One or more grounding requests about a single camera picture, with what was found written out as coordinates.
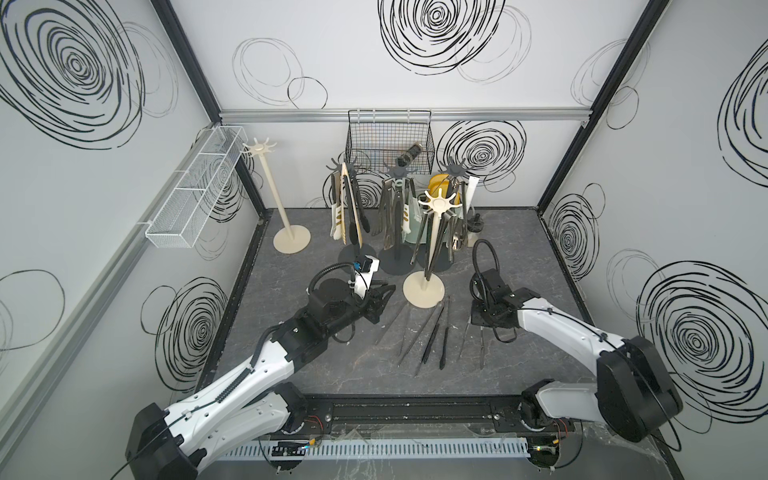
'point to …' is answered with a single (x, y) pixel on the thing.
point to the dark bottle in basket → (409, 155)
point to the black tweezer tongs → (446, 307)
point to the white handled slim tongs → (481, 344)
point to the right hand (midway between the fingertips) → (479, 316)
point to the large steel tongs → (386, 206)
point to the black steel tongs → (354, 194)
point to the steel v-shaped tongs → (407, 308)
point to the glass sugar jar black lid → (474, 226)
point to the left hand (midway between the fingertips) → (391, 286)
